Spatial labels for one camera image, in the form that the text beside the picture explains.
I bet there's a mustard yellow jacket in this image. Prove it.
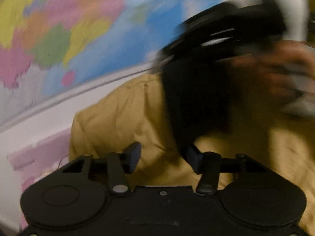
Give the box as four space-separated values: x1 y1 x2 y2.
69 74 314 235

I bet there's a person's right hand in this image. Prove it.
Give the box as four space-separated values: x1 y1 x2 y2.
231 41 314 106

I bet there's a pink bed sheet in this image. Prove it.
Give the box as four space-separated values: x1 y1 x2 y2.
1 129 70 231

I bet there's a colourful wall map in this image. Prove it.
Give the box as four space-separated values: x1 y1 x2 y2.
1 0 223 125

